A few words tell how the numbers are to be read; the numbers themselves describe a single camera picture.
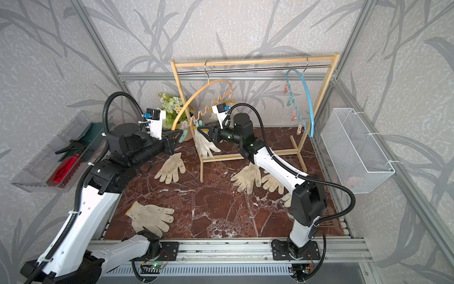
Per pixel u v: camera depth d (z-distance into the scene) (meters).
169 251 0.73
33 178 0.58
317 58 0.62
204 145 0.80
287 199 0.89
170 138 0.52
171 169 0.99
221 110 0.63
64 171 0.59
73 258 0.37
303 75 0.67
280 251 0.73
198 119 0.70
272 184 0.94
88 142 0.72
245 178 0.96
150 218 0.83
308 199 0.45
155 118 0.50
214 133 0.64
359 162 0.61
